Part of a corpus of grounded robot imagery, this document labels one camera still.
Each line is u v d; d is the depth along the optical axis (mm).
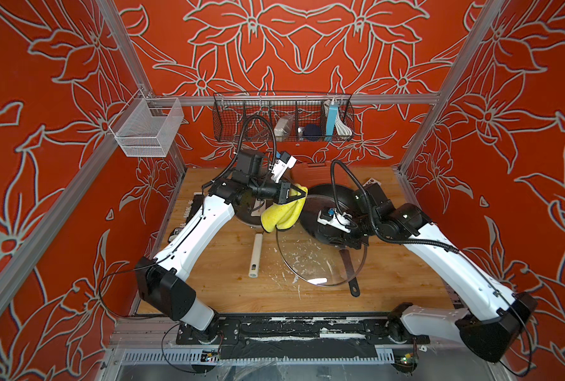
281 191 600
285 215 708
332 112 938
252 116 560
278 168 632
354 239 613
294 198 657
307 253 901
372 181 1102
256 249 808
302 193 673
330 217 598
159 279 398
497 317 379
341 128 916
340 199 824
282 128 917
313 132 949
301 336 728
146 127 924
